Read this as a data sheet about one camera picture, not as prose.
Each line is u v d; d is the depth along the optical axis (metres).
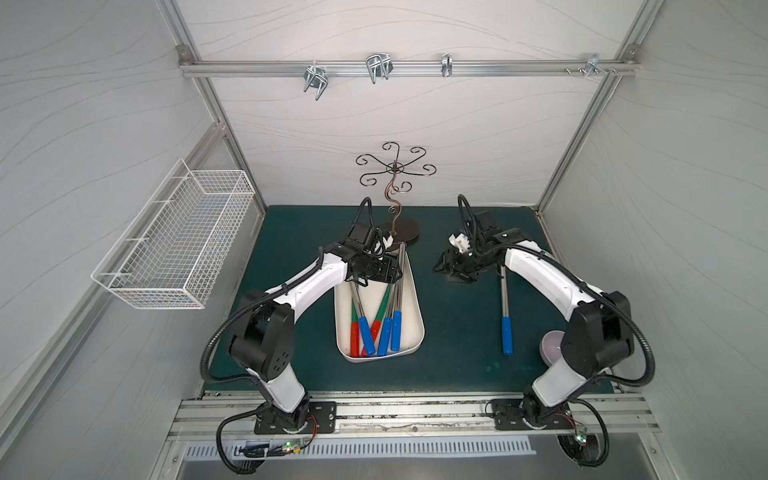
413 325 0.89
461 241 0.81
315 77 0.76
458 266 0.75
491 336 0.86
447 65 0.78
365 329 0.86
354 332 0.86
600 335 0.45
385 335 0.83
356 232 0.70
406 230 1.11
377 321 0.88
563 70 0.79
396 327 0.84
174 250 0.69
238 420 0.63
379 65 0.77
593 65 0.77
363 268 0.73
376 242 0.75
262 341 0.45
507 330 0.87
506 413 0.74
